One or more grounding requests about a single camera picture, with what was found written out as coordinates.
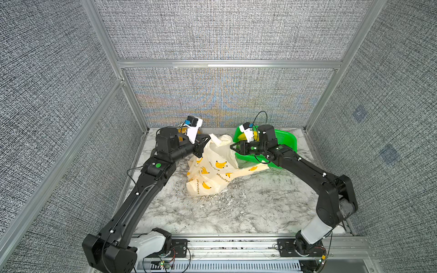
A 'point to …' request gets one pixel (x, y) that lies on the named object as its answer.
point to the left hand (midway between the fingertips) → (213, 134)
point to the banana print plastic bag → (212, 173)
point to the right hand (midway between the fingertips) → (231, 141)
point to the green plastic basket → (283, 138)
